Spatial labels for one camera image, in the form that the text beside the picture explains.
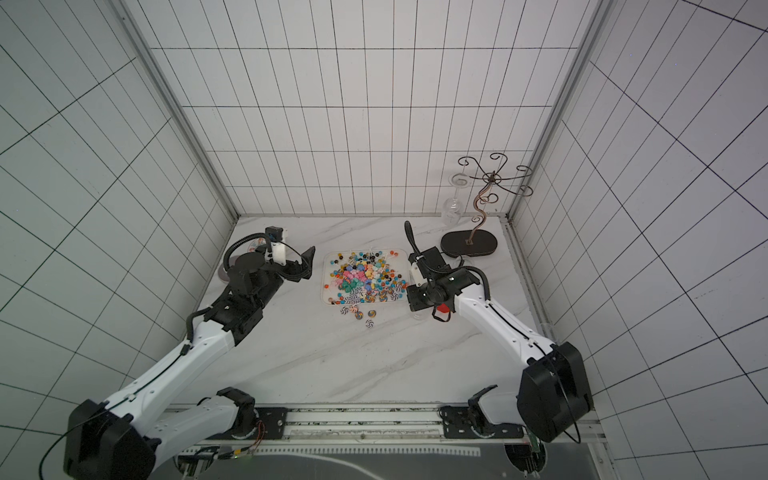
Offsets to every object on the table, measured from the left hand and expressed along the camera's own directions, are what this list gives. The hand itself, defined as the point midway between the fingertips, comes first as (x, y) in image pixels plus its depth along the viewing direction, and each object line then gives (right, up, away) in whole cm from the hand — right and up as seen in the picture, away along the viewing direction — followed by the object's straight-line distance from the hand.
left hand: (296, 249), depth 79 cm
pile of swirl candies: (+15, -16, +18) cm, 29 cm away
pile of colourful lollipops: (+25, -11, +22) cm, 35 cm away
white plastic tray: (+29, -6, +27) cm, 40 cm away
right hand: (+33, -12, +6) cm, 36 cm away
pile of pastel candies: (+16, -10, +22) cm, 28 cm away
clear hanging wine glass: (+45, +13, +13) cm, 49 cm away
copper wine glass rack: (+58, +1, +30) cm, 65 cm away
